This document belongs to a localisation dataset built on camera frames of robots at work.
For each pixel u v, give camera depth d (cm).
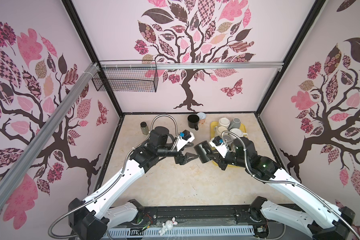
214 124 113
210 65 92
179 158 59
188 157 59
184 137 56
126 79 122
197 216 76
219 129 99
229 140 58
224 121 105
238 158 58
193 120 104
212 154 68
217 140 59
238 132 98
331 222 38
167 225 69
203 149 72
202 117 111
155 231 70
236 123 103
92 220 36
